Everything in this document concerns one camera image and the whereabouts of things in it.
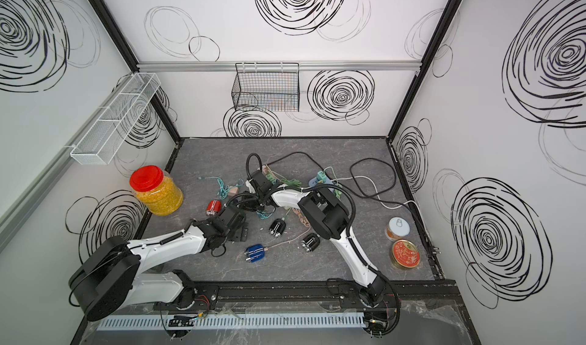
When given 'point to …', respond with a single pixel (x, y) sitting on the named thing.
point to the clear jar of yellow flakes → (156, 189)
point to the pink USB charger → (233, 191)
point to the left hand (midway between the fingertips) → (237, 228)
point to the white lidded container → (397, 228)
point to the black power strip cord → (349, 172)
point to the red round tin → (406, 253)
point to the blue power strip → (314, 182)
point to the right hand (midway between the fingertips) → (238, 208)
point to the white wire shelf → (100, 142)
